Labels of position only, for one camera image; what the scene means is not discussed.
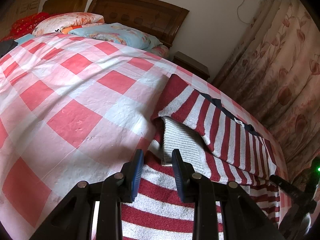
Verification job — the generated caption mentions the pink floral curtain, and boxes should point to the pink floral curtain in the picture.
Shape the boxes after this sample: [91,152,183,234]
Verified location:
[213,0,319,179]

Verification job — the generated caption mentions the pink checkered bed sheet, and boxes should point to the pink checkered bed sheet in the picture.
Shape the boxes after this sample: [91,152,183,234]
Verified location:
[1,34,286,239]

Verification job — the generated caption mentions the brown wooden headboard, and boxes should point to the brown wooden headboard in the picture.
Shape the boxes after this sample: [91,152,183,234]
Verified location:
[88,0,189,48]
[42,0,88,14]

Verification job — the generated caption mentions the red white navy striped sweater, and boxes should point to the red white navy striped sweater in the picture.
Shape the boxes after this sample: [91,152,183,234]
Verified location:
[91,74,281,240]

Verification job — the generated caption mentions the light blue floral pillow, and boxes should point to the light blue floral pillow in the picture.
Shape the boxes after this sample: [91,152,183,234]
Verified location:
[68,23,162,50]

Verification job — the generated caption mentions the dark wooden nightstand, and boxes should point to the dark wooden nightstand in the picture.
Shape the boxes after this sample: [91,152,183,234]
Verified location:
[172,51,210,81]

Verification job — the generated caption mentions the orange floral pillow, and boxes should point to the orange floral pillow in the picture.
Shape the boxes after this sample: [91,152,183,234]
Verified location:
[32,12,104,36]

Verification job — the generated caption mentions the red patterned blanket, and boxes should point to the red patterned blanket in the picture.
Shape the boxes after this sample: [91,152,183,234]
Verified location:
[1,12,57,41]

